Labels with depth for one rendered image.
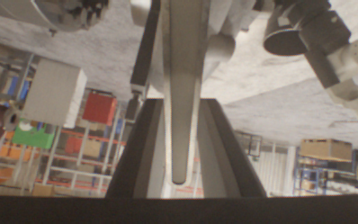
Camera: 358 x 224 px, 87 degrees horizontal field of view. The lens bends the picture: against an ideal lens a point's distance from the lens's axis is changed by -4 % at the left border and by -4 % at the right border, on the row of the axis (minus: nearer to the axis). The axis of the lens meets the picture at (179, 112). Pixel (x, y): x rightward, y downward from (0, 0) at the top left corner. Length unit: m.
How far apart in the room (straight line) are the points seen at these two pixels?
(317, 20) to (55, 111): 4.04
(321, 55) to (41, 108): 4.13
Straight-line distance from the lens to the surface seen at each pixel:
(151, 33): 0.40
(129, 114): 0.36
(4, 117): 4.47
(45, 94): 4.29
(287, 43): 1.59
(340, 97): 0.59
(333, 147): 7.23
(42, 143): 7.60
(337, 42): 0.56
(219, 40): 0.29
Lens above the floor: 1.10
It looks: 10 degrees down
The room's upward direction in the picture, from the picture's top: 169 degrees counter-clockwise
